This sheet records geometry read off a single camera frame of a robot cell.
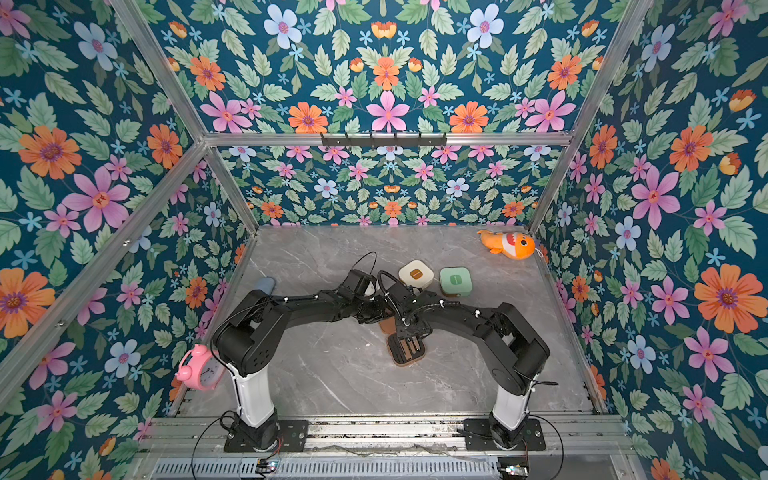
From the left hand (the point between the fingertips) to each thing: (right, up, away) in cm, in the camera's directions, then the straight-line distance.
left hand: (397, 312), depth 93 cm
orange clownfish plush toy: (+41, +22, +11) cm, 48 cm away
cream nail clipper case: (+6, +12, +10) cm, 16 cm away
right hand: (+5, -3, -1) cm, 6 cm away
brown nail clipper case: (+2, -10, -7) cm, 12 cm away
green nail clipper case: (+20, +9, +9) cm, 24 cm away
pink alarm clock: (-50, -11, -17) cm, 54 cm away
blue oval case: (-46, +8, +9) cm, 48 cm away
